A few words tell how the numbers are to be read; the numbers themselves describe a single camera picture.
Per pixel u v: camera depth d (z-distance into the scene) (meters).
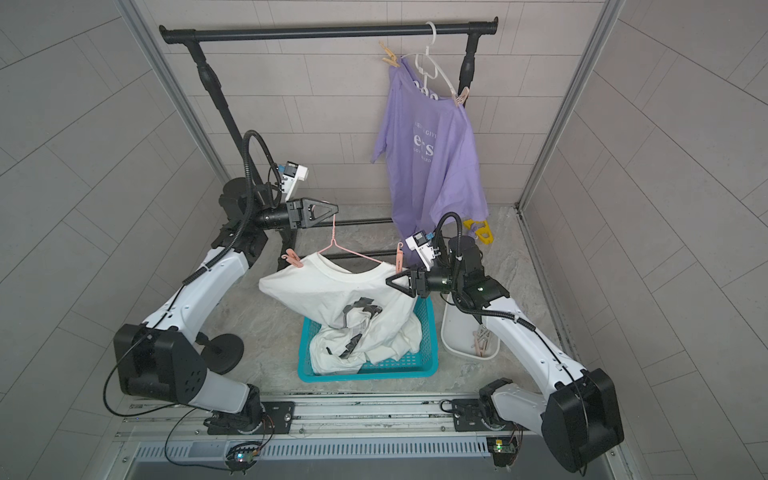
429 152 0.77
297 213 0.60
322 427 0.71
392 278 0.67
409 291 0.64
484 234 1.09
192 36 0.55
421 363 0.79
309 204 0.63
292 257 0.66
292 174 0.62
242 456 0.64
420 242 0.65
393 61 0.72
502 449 0.68
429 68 0.61
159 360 0.40
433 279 0.64
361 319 0.77
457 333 0.84
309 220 0.63
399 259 0.67
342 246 0.67
